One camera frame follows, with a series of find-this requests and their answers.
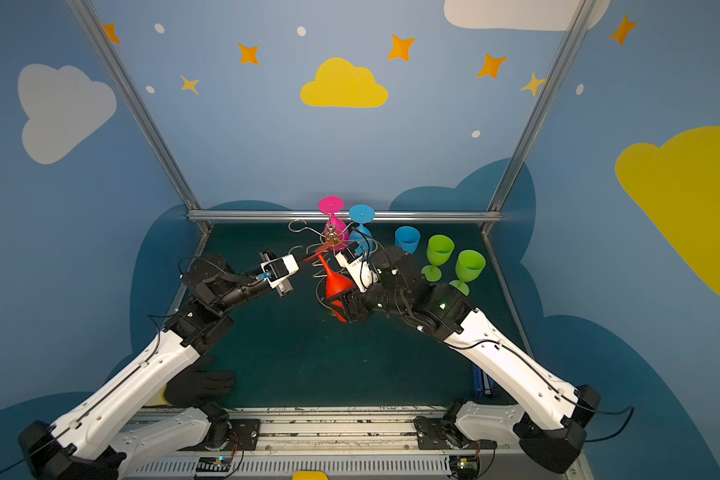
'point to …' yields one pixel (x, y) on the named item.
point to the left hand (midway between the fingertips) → (308, 245)
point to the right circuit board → (464, 466)
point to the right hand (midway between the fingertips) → (341, 290)
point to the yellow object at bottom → (309, 475)
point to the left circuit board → (213, 466)
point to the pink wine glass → (336, 232)
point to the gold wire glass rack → (299, 226)
